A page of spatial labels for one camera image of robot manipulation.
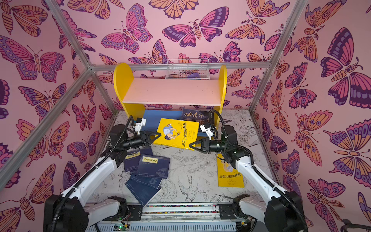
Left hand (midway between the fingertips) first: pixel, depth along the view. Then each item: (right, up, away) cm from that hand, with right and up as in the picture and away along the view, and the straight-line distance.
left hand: (161, 135), depth 71 cm
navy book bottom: (-10, -33, +7) cm, 35 cm away
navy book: (-6, -28, +10) cm, 30 cm away
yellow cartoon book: (+8, +1, +1) cm, 8 cm away
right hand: (+15, -5, -3) cm, 16 cm away
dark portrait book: (+22, +10, +20) cm, 32 cm away
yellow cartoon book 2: (+36, -25, +12) cm, 46 cm away
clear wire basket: (+13, +43, +27) cm, 52 cm away
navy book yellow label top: (-8, -20, +16) cm, 27 cm away
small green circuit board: (-20, -46, +1) cm, 51 cm away
